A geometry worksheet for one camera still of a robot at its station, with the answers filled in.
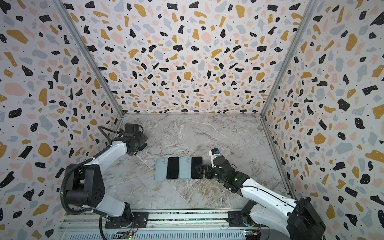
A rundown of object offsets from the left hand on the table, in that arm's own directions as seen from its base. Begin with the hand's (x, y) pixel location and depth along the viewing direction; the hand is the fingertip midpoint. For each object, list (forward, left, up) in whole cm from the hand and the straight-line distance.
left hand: (139, 139), depth 91 cm
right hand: (-18, -37, +1) cm, 41 cm away
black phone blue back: (-14, -20, -13) cm, 28 cm away
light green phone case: (-14, -12, -14) cm, 23 cm away
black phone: (-10, -34, -12) cm, 37 cm away
